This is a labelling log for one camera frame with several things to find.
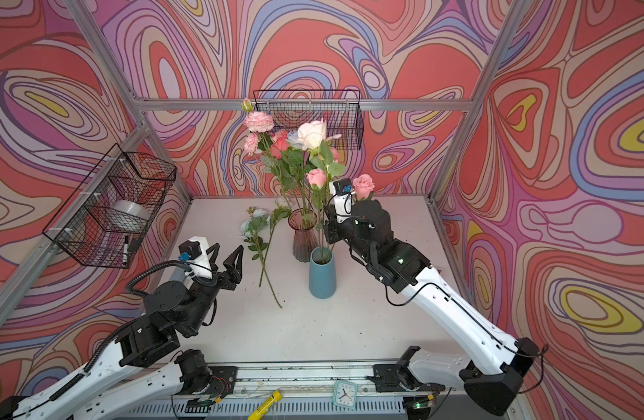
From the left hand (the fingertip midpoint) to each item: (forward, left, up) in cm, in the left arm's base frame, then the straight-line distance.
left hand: (235, 248), depth 62 cm
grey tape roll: (+15, +33, -2) cm, 37 cm away
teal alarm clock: (-26, -27, -32) cm, 49 cm away
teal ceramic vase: (+3, -21, -18) cm, 28 cm away
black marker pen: (+5, +34, -8) cm, 35 cm away
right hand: (+8, -22, +3) cm, 24 cm away
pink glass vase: (+22, -14, -16) cm, 30 cm away
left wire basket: (+11, +38, -1) cm, 39 cm away
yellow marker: (-29, -5, -32) cm, 44 cm away
